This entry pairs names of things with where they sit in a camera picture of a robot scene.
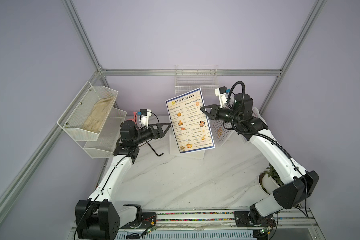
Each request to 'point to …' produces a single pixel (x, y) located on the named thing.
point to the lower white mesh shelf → (103, 147)
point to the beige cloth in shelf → (95, 120)
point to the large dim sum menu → (190, 125)
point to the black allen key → (159, 155)
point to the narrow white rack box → (256, 113)
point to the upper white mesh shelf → (87, 115)
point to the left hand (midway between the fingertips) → (166, 127)
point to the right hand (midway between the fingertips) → (202, 111)
